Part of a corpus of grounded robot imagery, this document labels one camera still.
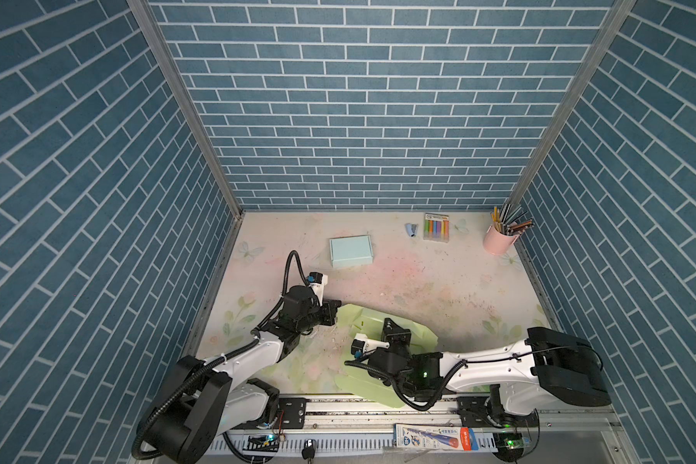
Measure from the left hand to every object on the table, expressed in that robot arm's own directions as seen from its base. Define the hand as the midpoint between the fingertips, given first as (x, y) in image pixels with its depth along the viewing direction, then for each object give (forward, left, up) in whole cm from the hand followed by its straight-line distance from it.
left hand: (343, 304), depth 86 cm
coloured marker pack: (+36, -37, -6) cm, 52 cm away
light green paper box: (-5, -3, -2) cm, 6 cm away
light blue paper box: (+23, -2, -3) cm, 23 cm away
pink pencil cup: (+24, -55, -1) cm, 60 cm away
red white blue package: (-33, -24, -6) cm, 41 cm away
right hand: (-6, -13, +4) cm, 15 cm away
